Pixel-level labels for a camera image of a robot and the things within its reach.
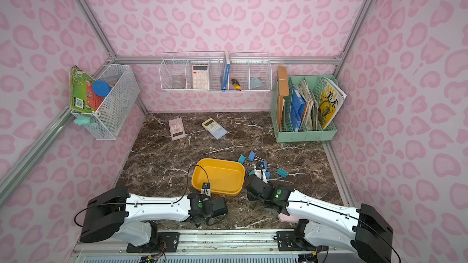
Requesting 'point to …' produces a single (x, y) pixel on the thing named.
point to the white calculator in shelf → (200, 77)
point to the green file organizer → (310, 87)
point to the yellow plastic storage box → (226, 177)
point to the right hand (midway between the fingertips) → (251, 186)
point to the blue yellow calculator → (217, 131)
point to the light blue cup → (255, 83)
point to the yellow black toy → (236, 84)
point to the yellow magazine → (331, 97)
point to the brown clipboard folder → (282, 90)
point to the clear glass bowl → (177, 84)
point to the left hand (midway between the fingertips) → (211, 210)
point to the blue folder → (297, 108)
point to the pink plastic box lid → (286, 218)
